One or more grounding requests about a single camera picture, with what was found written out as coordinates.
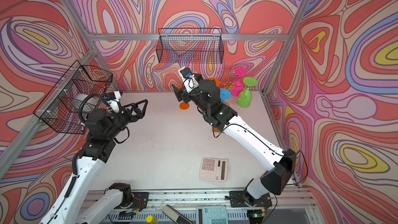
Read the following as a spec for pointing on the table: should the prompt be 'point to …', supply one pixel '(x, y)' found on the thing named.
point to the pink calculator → (213, 169)
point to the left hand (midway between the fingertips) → (142, 102)
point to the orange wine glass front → (184, 106)
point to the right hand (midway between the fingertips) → (183, 82)
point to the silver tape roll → (92, 100)
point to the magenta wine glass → (238, 87)
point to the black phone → (178, 217)
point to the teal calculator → (211, 214)
